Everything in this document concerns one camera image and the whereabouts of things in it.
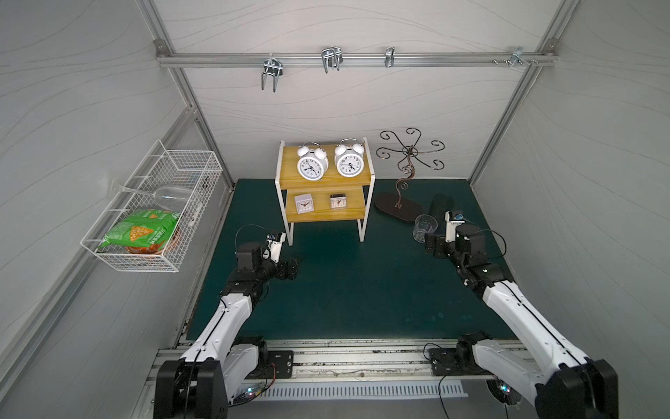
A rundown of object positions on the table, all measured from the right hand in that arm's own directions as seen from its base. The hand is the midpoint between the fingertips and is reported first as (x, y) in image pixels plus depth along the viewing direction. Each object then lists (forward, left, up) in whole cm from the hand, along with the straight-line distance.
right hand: (443, 233), depth 83 cm
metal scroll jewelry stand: (+28, +13, -18) cm, 36 cm away
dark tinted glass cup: (+17, -4, -6) cm, 18 cm away
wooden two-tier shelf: (+5, +48, +16) cm, 51 cm away
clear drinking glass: (+13, +1, -13) cm, 19 cm away
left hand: (-7, +51, -6) cm, 51 cm away
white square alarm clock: (+8, +46, +3) cm, 47 cm away
